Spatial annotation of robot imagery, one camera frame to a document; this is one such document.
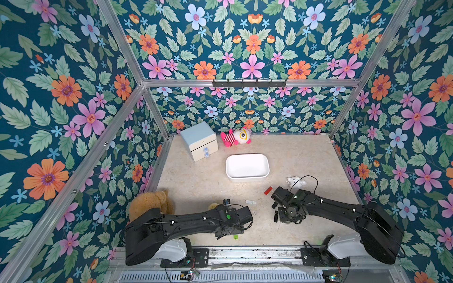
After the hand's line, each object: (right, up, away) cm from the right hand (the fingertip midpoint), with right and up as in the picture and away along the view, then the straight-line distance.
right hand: (285, 218), depth 84 cm
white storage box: (-17, +23, +18) cm, 34 cm away
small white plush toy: (+8, +16, +10) cm, 20 cm away
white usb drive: (-16, +6, +6) cm, 18 cm away
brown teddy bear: (-59, +12, -14) cm, 62 cm away
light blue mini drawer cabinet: (-43, +38, +14) cm, 60 cm away
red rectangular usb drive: (-6, +11, +11) cm, 17 cm away
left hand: (-23, -4, -5) cm, 23 cm away
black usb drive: (-4, 0, +1) cm, 4 cm away
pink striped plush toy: (-21, +42, +27) cm, 54 cm away
